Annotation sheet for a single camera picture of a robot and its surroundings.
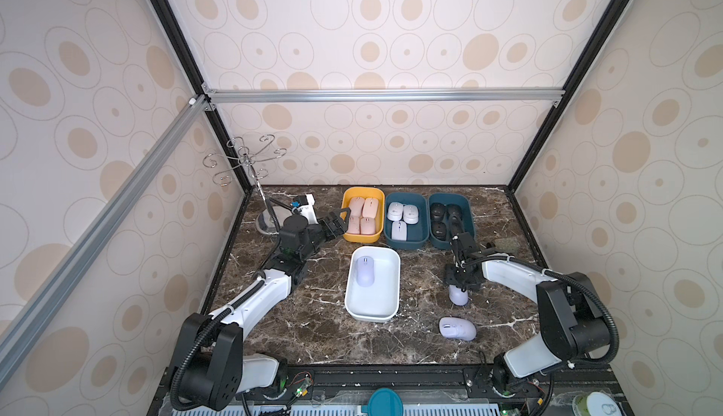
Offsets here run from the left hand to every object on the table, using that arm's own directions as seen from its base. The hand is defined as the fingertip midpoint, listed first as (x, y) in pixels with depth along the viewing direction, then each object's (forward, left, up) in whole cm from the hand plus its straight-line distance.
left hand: (349, 212), depth 80 cm
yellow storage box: (+29, -4, -22) cm, 37 cm away
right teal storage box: (+26, -37, -21) cm, 50 cm away
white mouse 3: (+10, -17, -22) cm, 30 cm away
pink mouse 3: (+12, 0, -23) cm, 26 cm away
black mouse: (+18, -32, -21) cm, 43 cm away
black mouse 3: (+10, -31, -22) cm, 40 cm away
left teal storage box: (+10, -24, -24) cm, 35 cm away
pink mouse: (+21, -1, -21) cm, 30 cm away
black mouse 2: (+18, -39, -23) cm, 48 cm away
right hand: (-9, -37, -24) cm, 45 cm away
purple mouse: (-7, -5, -22) cm, 23 cm away
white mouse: (+19, -16, -22) cm, 33 cm away
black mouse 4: (+15, -40, -27) cm, 51 cm away
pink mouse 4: (+13, -5, -23) cm, 27 cm away
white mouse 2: (+17, -22, -21) cm, 34 cm away
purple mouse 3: (-25, -32, -22) cm, 46 cm away
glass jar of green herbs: (+4, -54, -21) cm, 58 cm away
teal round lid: (-43, -10, -17) cm, 47 cm away
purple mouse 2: (-15, -33, -22) cm, 43 cm away
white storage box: (-11, -7, -25) cm, 28 cm away
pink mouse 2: (+21, -6, -22) cm, 31 cm away
